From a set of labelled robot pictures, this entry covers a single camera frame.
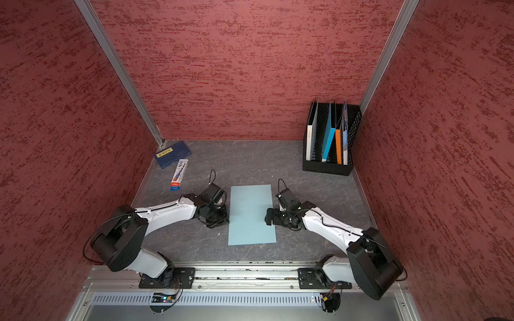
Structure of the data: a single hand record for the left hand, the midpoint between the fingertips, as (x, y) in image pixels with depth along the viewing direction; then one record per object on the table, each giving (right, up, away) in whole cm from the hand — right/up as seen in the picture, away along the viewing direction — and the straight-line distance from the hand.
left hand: (229, 225), depth 86 cm
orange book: (+51, +35, +7) cm, 63 cm away
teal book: (+45, +39, +3) cm, 60 cm away
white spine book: (+37, +44, +1) cm, 58 cm away
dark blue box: (-38, +32, +27) cm, 57 cm away
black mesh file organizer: (+53, +26, +21) cm, 63 cm away
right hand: (+20, +1, -1) cm, 20 cm away
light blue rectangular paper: (+8, +7, +9) cm, 14 cm away
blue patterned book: (+51, +41, -1) cm, 66 cm away
